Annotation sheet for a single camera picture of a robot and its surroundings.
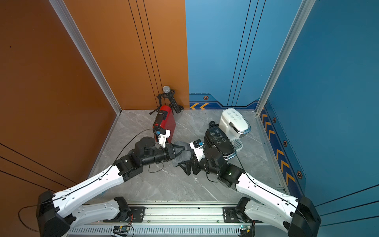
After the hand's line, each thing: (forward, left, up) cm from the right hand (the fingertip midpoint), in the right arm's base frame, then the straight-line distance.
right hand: (186, 159), depth 72 cm
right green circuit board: (-25, -29, -23) cm, 45 cm away
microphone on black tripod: (+47, +16, -1) cm, 50 cm away
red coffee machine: (+26, +11, -3) cm, 28 cm away
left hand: (+2, 0, +8) cm, 8 cm away
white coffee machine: (+20, -27, +2) cm, 34 cm away
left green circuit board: (-26, +32, -21) cm, 46 cm away
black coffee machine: (+10, -15, +3) cm, 19 cm away
